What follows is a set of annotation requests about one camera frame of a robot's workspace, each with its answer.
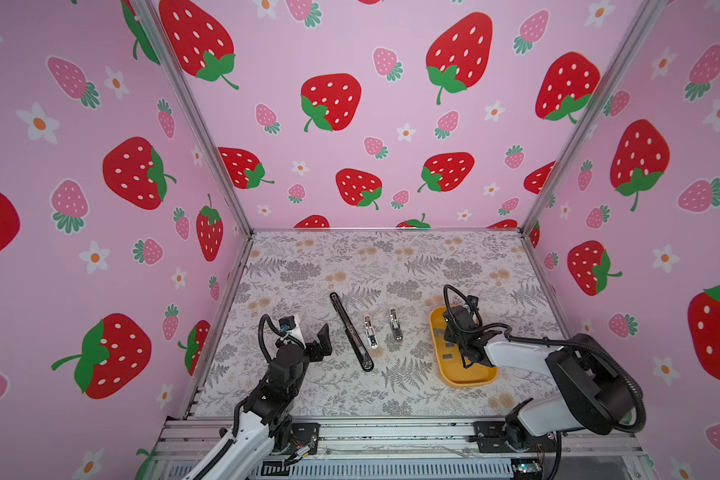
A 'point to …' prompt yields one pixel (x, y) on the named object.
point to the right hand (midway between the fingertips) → (455, 324)
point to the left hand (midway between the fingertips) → (313, 327)
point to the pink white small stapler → (370, 332)
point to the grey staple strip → (447, 357)
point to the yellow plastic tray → (452, 373)
